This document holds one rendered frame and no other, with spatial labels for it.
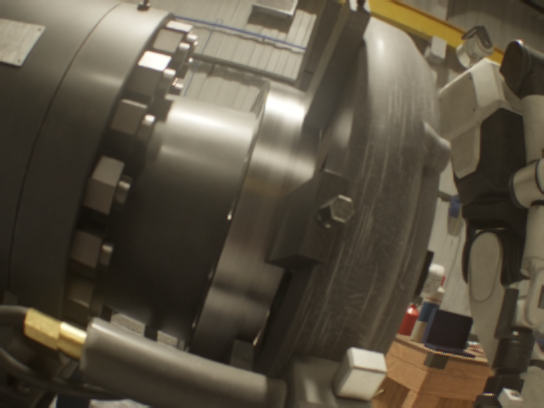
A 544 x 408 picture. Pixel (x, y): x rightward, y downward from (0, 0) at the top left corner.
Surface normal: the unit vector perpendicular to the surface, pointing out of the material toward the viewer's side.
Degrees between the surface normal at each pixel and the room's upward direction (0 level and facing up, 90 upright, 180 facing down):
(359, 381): 113
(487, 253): 90
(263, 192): 76
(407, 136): 69
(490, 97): 84
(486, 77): 84
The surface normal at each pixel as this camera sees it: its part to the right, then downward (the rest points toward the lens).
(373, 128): -0.31, -0.49
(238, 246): 0.11, 0.01
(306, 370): 0.33, -0.89
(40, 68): 0.24, -0.39
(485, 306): -0.55, -0.25
